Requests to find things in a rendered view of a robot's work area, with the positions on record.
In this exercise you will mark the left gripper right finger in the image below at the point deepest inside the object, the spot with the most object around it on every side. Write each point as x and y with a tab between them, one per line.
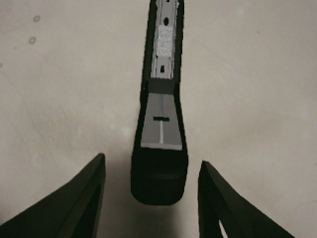
239	218

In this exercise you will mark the stick of staples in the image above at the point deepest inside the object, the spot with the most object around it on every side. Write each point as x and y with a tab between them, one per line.
164	41

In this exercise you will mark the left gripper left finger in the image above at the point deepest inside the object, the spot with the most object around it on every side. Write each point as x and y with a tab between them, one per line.
56	215

